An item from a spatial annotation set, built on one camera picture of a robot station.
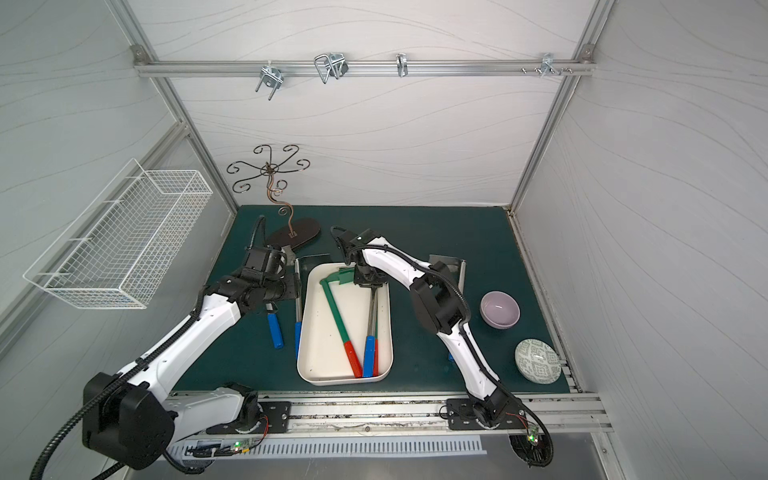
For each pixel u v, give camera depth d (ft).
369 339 2.69
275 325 2.89
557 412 2.51
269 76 2.50
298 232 3.63
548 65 2.51
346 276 3.14
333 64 2.51
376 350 2.69
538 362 2.69
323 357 2.71
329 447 2.31
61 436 1.12
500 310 2.92
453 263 3.49
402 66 2.56
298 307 3.00
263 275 2.02
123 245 2.29
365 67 2.57
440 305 1.88
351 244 2.32
